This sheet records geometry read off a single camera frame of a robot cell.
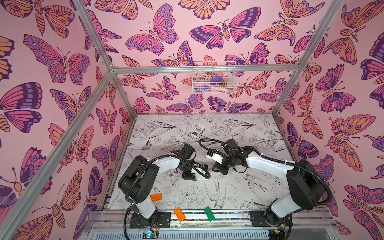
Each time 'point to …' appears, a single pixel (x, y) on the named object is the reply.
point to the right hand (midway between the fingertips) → (214, 166)
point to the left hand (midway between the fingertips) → (195, 171)
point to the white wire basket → (216, 77)
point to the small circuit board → (149, 235)
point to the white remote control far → (197, 130)
